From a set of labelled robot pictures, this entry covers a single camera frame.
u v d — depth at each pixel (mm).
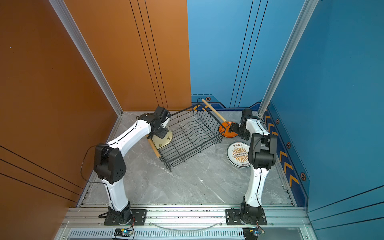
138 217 738
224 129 915
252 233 705
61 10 697
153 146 775
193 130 1054
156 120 664
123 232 710
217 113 943
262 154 567
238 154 937
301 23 746
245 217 670
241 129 870
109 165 495
